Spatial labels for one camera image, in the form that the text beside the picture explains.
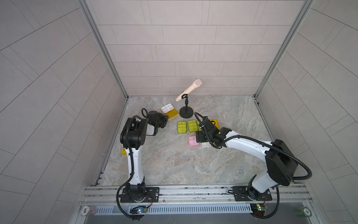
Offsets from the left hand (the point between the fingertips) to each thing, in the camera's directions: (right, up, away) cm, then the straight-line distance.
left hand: (171, 113), depth 105 cm
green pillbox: (+8, -9, -9) cm, 15 cm away
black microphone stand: (+11, +1, 0) cm, 12 cm away
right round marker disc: (+64, -42, -43) cm, 88 cm away
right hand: (+20, -13, -18) cm, 30 cm away
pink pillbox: (+15, -17, -15) cm, 28 cm away
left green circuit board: (-11, -44, -40) cm, 60 cm away
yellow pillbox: (+34, -7, -6) cm, 35 cm away
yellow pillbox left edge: (-15, -14, -47) cm, 52 cm away
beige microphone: (+18, +19, -21) cm, 34 cm away
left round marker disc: (-32, -42, -44) cm, 68 cm away
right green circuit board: (+47, -46, -38) cm, 76 cm away
